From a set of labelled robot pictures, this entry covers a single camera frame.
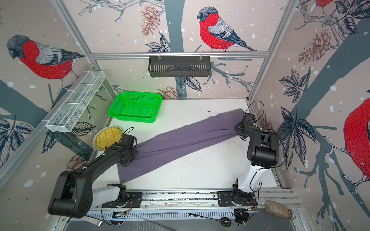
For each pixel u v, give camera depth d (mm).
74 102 767
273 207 671
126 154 646
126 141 711
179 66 1065
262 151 503
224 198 731
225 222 668
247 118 801
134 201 728
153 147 898
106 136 976
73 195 411
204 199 747
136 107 1180
